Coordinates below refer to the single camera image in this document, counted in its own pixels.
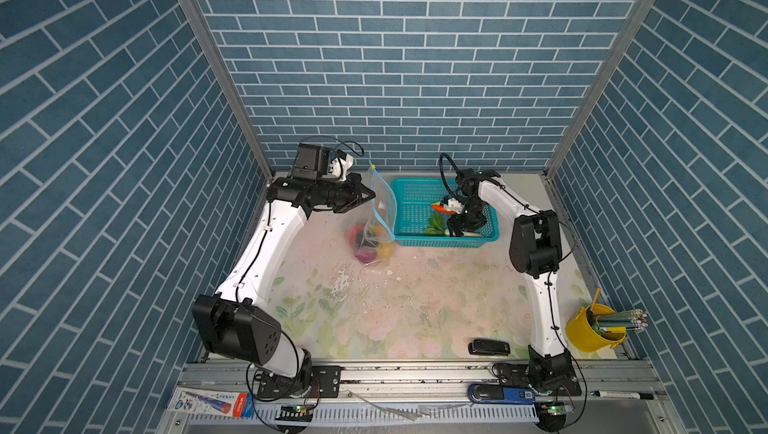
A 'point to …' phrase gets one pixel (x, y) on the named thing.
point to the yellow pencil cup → (585, 336)
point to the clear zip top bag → (371, 241)
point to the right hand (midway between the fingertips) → (460, 230)
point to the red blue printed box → (238, 405)
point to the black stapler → (483, 346)
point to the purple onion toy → (365, 255)
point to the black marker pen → (618, 394)
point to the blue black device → (498, 394)
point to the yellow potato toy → (385, 250)
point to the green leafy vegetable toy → (437, 226)
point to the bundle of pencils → (632, 320)
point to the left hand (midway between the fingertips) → (376, 193)
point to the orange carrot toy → (442, 209)
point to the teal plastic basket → (412, 199)
